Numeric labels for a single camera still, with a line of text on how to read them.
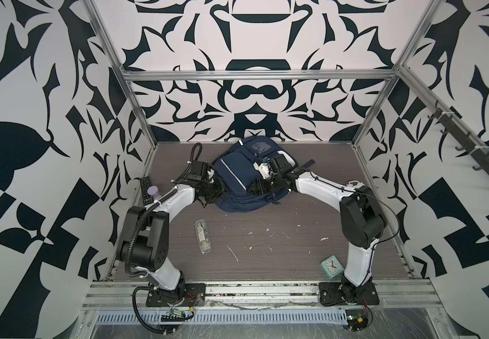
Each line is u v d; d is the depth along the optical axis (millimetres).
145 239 457
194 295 733
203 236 866
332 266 792
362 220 502
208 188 778
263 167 855
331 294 740
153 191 896
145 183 1012
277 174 737
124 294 759
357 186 993
